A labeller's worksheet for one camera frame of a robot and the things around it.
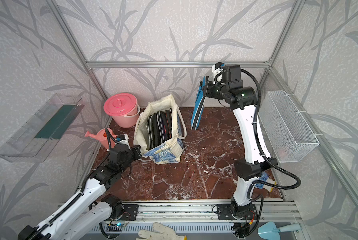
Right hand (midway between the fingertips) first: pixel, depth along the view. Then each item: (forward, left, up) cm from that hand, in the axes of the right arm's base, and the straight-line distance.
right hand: (201, 87), depth 69 cm
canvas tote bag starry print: (-17, +17, -31) cm, 39 cm away
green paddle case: (-4, +28, -29) cm, 41 cm away
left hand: (-15, +32, -27) cm, 45 cm away
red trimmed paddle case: (-1, +19, -27) cm, 33 cm away
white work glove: (-52, +20, -42) cm, 70 cm away
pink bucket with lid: (+11, +48, -25) cm, 55 cm away
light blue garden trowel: (-52, -31, -43) cm, 74 cm away
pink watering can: (-4, +60, -32) cm, 68 cm away
